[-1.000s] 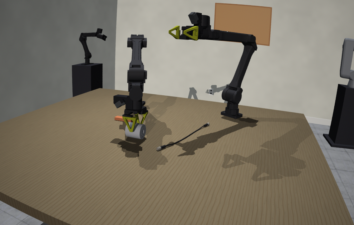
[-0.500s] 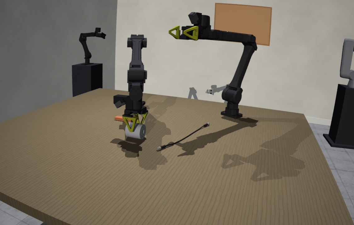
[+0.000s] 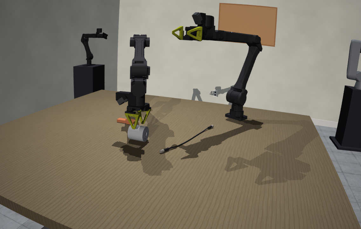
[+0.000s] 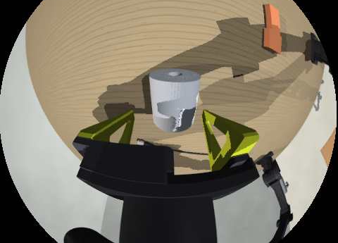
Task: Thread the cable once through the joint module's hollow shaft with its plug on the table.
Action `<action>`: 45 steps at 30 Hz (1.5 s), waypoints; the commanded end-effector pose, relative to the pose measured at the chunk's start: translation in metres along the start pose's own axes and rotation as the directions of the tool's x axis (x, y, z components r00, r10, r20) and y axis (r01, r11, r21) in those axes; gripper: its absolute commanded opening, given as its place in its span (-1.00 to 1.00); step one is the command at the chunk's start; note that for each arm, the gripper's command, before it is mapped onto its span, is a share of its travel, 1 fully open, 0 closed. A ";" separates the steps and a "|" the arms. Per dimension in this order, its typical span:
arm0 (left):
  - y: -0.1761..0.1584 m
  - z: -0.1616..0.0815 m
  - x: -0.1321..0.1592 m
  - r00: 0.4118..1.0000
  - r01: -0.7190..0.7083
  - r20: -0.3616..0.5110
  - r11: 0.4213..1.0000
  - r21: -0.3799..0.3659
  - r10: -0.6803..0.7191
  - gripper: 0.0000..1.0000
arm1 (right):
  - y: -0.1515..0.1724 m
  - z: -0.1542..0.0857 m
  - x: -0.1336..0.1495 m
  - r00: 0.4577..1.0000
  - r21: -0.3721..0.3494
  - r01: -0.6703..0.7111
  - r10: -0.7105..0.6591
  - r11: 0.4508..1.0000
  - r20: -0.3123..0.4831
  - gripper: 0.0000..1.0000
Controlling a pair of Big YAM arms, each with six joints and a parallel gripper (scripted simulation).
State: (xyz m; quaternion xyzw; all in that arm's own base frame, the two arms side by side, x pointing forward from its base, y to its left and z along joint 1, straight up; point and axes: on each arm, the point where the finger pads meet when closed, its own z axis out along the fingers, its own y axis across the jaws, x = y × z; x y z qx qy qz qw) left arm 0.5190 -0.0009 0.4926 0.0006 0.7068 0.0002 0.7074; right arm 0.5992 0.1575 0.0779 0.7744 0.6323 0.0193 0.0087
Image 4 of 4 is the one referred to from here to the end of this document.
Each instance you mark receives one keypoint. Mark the orange stepped block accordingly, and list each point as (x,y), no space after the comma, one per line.
(272,38)

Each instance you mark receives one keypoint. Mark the white cylinder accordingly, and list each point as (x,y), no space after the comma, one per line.
(174,98)

